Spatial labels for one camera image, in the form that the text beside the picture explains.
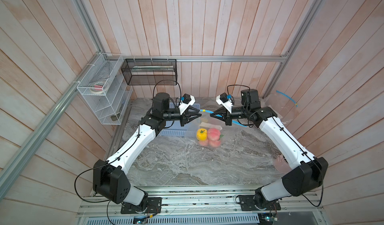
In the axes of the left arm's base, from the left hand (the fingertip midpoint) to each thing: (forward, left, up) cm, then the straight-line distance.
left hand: (198, 114), depth 70 cm
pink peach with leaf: (-3, -11, -23) cm, 26 cm away
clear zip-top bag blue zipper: (+23, -62, -20) cm, 69 cm away
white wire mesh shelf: (+8, +46, -3) cm, 47 cm away
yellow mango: (0, -3, -18) cm, 18 cm away
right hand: (+2, -6, -2) cm, 7 cm away
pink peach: (-1, -9, -16) cm, 19 cm away
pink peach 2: (-2, -4, -25) cm, 26 cm away
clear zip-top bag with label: (+5, -5, -13) cm, 15 cm away
